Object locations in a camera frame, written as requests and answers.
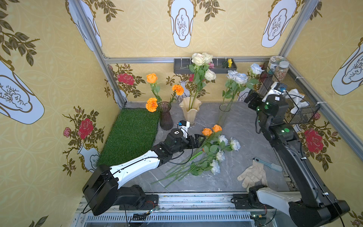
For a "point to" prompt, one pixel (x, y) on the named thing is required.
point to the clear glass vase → (224, 109)
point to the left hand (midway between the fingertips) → (196, 136)
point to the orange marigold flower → (177, 89)
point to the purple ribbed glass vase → (166, 120)
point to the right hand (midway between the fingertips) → (262, 93)
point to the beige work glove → (254, 175)
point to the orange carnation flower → (151, 104)
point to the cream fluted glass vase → (190, 105)
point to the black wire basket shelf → (304, 114)
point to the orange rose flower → (151, 79)
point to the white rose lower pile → (220, 155)
